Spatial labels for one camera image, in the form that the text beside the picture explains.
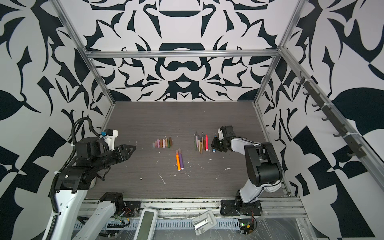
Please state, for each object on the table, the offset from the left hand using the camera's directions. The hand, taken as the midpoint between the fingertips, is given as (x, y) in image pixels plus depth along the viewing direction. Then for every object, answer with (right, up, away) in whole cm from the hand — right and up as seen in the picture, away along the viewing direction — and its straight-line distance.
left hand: (132, 146), depth 68 cm
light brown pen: (+34, -3, +28) cm, 44 cm away
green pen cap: (+12, -4, +28) cm, 31 cm away
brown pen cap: (+13, -3, +30) cm, 33 cm away
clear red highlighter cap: (+4, -4, +28) cm, 29 cm away
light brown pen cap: (+7, -4, +28) cm, 29 cm away
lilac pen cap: (+9, -4, +28) cm, 30 cm away
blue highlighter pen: (+40, -7, +23) cm, 47 cm away
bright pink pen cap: (+6, -4, +28) cm, 29 cm away
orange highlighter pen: (+19, -13, +21) cm, 31 cm away
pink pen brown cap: (+30, 0, +33) cm, 44 cm away
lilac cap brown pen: (+32, -5, +28) cm, 43 cm away
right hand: (+40, -4, +27) cm, 49 cm away
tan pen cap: (+10, -3, +28) cm, 30 cm away
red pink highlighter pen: (+36, -3, +28) cm, 46 cm away
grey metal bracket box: (+33, -35, +1) cm, 48 cm away
